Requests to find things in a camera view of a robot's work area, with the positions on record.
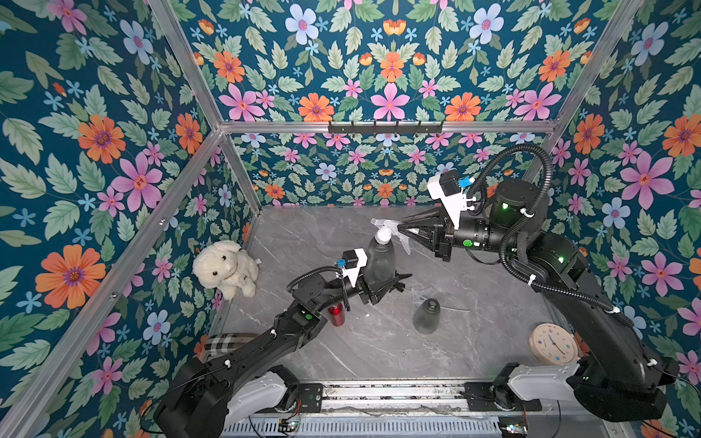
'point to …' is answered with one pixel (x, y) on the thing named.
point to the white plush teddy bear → (229, 268)
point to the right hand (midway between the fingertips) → (409, 214)
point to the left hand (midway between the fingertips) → (390, 268)
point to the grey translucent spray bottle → (380, 265)
